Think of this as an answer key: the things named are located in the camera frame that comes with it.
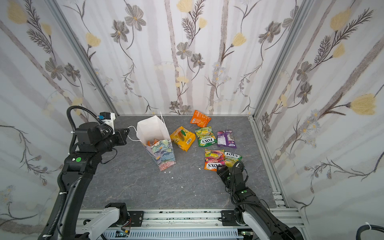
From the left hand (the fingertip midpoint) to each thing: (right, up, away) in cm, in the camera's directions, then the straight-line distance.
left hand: (130, 128), depth 68 cm
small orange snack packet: (+34, +8, +47) cm, 59 cm away
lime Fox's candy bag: (+53, -19, +26) cm, 62 cm away
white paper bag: (+3, -3, +26) cm, 27 cm away
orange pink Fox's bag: (+4, -8, +27) cm, 28 cm away
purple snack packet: (+52, -7, +36) cm, 64 cm away
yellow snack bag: (+22, -7, +31) cm, 39 cm away
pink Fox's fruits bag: (+42, -19, +25) cm, 53 cm away
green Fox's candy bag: (+38, -5, +37) cm, 53 cm away
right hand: (+45, -24, +19) cm, 54 cm away
